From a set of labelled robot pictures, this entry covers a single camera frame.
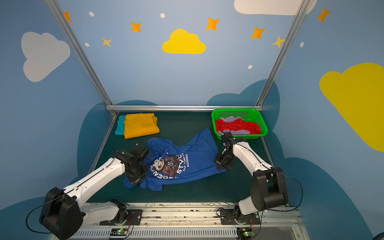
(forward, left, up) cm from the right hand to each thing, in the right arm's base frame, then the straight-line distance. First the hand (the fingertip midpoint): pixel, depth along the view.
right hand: (218, 165), depth 85 cm
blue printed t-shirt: (+6, +31, -8) cm, 32 cm away
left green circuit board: (-34, +49, -7) cm, 59 cm away
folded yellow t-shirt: (+30, +57, -2) cm, 64 cm away
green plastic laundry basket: (+45, -31, -4) cm, 55 cm away
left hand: (-9, +38, -1) cm, 39 cm away
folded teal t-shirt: (+27, +70, -4) cm, 75 cm away
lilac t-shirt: (+42, -13, -5) cm, 44 cm away
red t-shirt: (+35, -17, -3) cm, 39 cm away
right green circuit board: (-30, -12, -8) cm, 34 cm away
